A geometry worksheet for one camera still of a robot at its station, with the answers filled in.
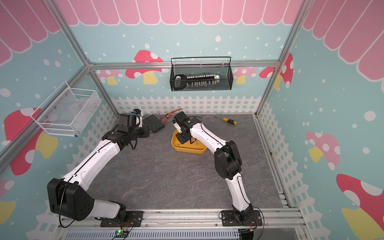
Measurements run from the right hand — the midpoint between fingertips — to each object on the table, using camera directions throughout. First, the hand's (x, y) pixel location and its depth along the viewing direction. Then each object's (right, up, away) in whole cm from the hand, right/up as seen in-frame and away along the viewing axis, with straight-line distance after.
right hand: (183, 137), depth 93 cm
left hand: (-19, +5, -10) cm, 22 cm away
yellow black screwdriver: (+35, +11, +22) cm, 43 cm away
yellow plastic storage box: (+7, -7, +2) cm, 10 cm away
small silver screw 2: (-4, -18, -1) cm, 19 cm away
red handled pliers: (-15, +16, +26) cm, 34 cm away
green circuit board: (-29, -46, -21) cm, 58 cm away
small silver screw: (+1, -16, 0) cm, 16 cm away
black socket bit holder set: (-1, +34, -4) cm, 34 cm away
